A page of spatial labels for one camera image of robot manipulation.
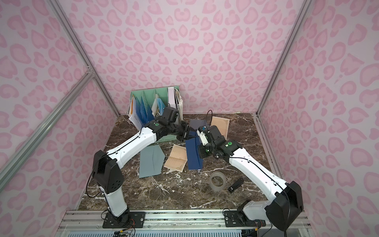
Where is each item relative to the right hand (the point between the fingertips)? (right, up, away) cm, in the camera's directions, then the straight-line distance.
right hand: (198, 149), depth 78 cm
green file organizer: (-35, +25, +19) cm, 47 cm away
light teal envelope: (-30, -10, +17) cm, 36 cm away
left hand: (+1, +11, -1) cm, 11 cm away
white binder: (-17, +29, +16) cm, 37 cm away
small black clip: (+21, -21, +5) cm, 30 cm away
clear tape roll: (+12, -16, +8) cm, 21 cm away
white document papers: (-38, +20, +8) cm, 44 cm away
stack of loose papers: (-11, +26, +13) cm, 31 cm away
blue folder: (-22, +24, +13) cm, 35 cm away
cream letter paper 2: (-13, -9, +17) cm, 23 cm away
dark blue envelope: (-2, -7, +2) cm, 7 cm away
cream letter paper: (+19, +13, +34) cm, 41 cm away
